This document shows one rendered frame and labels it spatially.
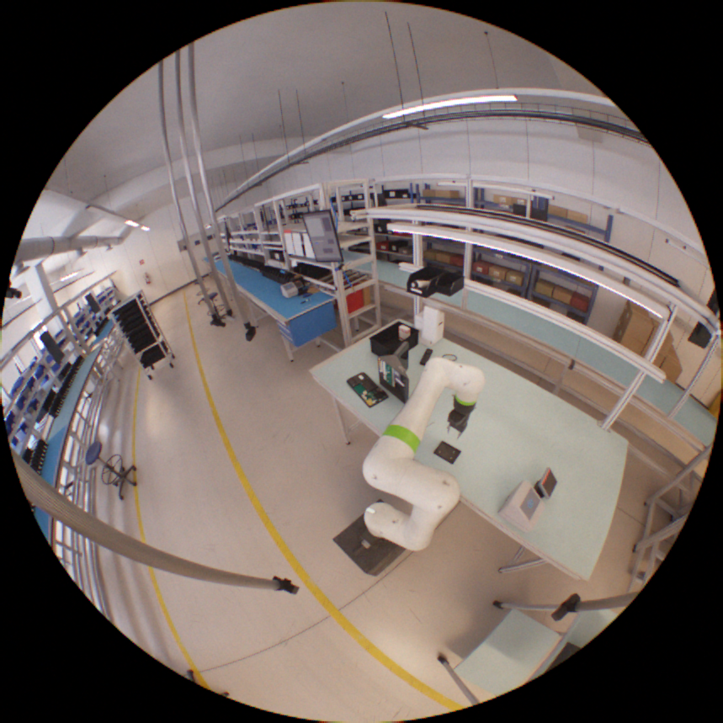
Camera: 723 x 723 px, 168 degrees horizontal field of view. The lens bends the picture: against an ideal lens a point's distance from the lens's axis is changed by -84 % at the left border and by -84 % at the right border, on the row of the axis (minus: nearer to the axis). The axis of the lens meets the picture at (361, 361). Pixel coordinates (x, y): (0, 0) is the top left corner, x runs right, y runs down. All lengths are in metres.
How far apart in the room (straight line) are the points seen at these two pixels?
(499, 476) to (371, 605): 1.33
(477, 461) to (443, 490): 0.60
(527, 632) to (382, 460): 1.68
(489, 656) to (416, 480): 1.55
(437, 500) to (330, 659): 1.77
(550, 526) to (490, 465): 0.43
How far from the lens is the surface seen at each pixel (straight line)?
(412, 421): 0.74
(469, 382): 0.88
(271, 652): 2.34
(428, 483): 0.65
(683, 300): 0.97
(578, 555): 1.32
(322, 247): 2.30
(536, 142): 4.99
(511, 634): 1.96
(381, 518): 1.02
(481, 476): 1.20
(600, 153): 4.89
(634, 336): 4.09
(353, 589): 2.06
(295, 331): 2.70
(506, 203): 4.51
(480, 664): 1.94
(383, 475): 0.66
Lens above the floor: 2.04
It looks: 39 degrees down
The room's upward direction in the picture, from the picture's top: 8 degrees counter-clockwise
